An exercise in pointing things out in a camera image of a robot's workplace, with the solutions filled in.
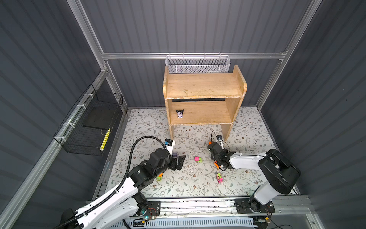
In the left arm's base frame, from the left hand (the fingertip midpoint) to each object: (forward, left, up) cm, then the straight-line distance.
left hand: (178, 154), depth 75 cm
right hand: (+9, -26, -15) cm, 31 cm away
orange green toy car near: (-6, +12, -15) cm, 20 cm away
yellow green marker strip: (+5, +36, +10) cm, 37 cm away
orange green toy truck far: (+16, -22, -16) cm, 31 cm away
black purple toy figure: (+22, -2, +9) cm, 23 cm away
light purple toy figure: (+7, +3, -13) cm, 14 cm away
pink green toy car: (+3, -12, -15) cm, 19 cm away
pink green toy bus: (-9, -23, -14) cm, 29 cm away
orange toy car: (-7, -19, 0) cm, 20 cm away
